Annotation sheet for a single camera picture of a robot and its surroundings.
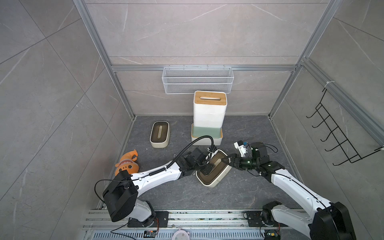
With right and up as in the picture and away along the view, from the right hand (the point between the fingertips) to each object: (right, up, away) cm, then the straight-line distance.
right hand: (226, 161), depth 78 cm
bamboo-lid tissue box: (-9, +32, 0) cm, 33 cm away
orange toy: (-56, -2, +7) cm, 57 cm away
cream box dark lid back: (-41, +14, +23) cm, 49 cm away
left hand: (-7, 0, +2) cm, 7 cm away
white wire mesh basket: (-23, +51, +22) cm, 60 cm away
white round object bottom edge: (-24, -32, -10) cm, 41 cm away
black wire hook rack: (+47, +12, -15) cm, 51 cm away
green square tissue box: (-15, +15, +16) cm, 27 cm away
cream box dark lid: (-4, -3, -4) cm, 6 cm away
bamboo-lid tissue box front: (-10, +23, +5) cm, 25 cm away
